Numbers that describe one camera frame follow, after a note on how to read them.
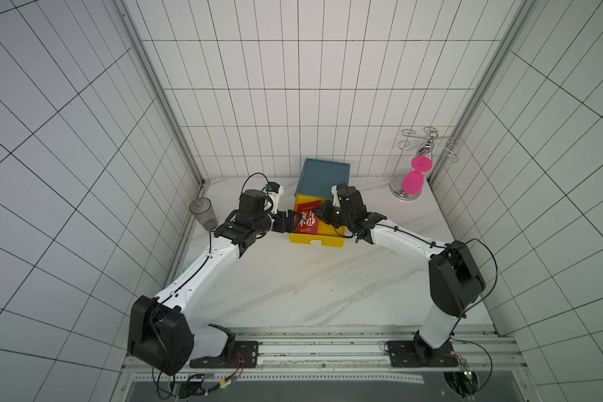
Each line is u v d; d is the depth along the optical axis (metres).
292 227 0.70
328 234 0.78
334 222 0.78
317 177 0.92
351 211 0.68
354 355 0.74
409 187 1.02
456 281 0.47
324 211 0.77
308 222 0.85
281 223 0.69
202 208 0.95
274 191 0.70
